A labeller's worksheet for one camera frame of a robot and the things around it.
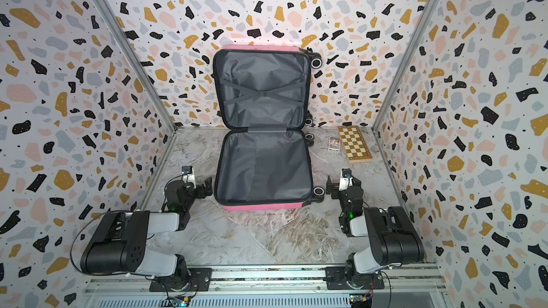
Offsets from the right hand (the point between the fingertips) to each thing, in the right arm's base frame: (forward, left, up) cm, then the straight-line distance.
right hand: (343, 176), depth 91 cm
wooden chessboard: (+22, -11, -7) cm, 25 cm away
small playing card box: (+25, 0, -8) cm, 26 cm away
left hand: (-2, +61, 0) cm, 61 cm away
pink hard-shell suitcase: (+36, +38, +12) cm, 54 cm away
